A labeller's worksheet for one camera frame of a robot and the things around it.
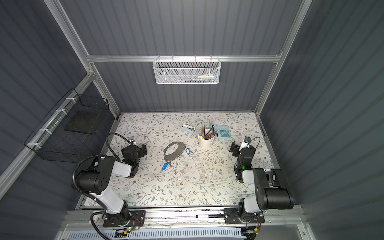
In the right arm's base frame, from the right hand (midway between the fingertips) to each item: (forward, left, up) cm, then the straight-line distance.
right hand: (244, 143), depth 90 cm
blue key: (0, +35, -10) cm, 37 cm away
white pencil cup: (+3, +24, -4) cm, 25 cm away
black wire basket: (-5, +93, +21) cm, 95 cm away
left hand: (+1, +70, -4) cm, 70 cm away
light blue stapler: (+18, +36, -7) cm, 41 cm away
